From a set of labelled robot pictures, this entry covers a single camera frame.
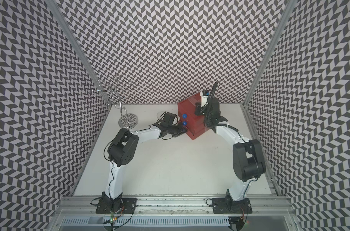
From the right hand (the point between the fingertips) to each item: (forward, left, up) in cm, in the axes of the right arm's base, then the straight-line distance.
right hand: (195, 108), depth 91 cm
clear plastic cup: (+5, +25, -11) cm, 28 cm away
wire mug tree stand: (+3, +50, -17) cm, 53 cm away
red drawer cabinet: (-13, +2, -1) cm, 13 cm away
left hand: (-9, +5, -13) cm, 17 cm away
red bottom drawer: (-13, +1, -13) cm, 18 cm away
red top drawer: (0, +5, +2) cm, 5 cm away
